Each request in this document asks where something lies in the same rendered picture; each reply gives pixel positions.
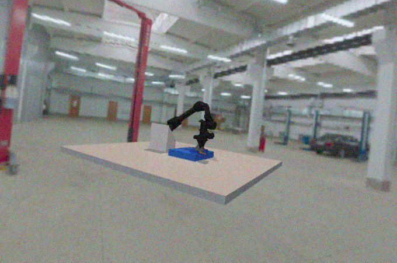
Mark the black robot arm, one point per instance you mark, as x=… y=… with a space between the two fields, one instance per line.
x=174 y=122

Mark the blue rectangular base plate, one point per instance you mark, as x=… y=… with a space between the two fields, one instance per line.
x=190 y=153

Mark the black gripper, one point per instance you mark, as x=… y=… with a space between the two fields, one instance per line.
x=200 y=138

